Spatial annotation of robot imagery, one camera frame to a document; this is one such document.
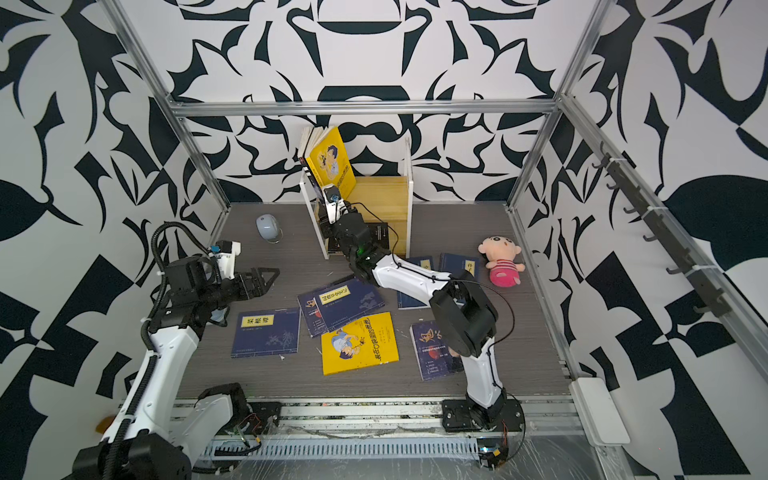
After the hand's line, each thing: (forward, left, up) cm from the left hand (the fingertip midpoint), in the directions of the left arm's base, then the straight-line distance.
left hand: (266, 269), depth 78 cm
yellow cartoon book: (-13, -25, -20) cm, 34 cm away
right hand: (+16, -16, +10) cm, 25 cm away
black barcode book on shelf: (+19, -12, +12) cm, 25 cm away
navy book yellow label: (-1, -18, -18) cm, 26 cm away
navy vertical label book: (+13, -55, -20) cm, 59 cm away
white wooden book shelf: (+27, -31, -3) cm, 42 cm away
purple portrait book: (-16, -43, -19) cm, 50 cm away
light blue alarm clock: (+26, +9, -13) cm, 30 cm away
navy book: (-8, +4, -21) cm, 23 cm away
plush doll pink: (+12, -68, -13) cm, 70 cm away
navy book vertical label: (0, -38, -20) cm, 43 cm away
